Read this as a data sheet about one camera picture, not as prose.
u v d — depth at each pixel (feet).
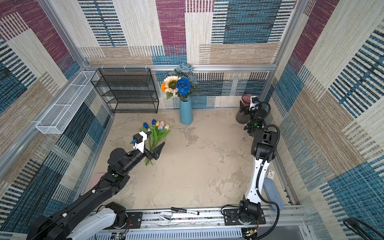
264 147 2.14
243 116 3.66
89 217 1.80
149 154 2.14
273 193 2.56
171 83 2.49
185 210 2.48
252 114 3.09
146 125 3.54
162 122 3.56
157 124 3.55
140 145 2.04
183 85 2.26
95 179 2.82
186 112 3.43
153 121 3.66
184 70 2.80
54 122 2.29
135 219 2.44
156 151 2.17
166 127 3.52
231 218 2.39
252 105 2.96
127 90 3.59
